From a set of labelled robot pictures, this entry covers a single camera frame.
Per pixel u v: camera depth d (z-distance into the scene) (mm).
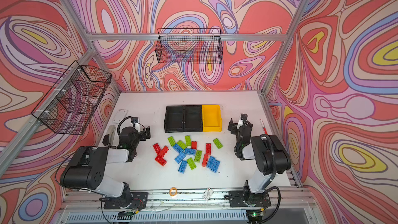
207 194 745
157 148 891
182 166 822
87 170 447
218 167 822
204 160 850
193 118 1098
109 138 905
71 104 700
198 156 863
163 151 884
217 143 931
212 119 1021
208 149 902
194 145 891
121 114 1048
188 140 923
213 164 881
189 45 979
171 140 933
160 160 863
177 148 905
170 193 753
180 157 861
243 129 739
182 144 907
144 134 859
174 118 1072
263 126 1004
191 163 843
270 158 472
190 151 879
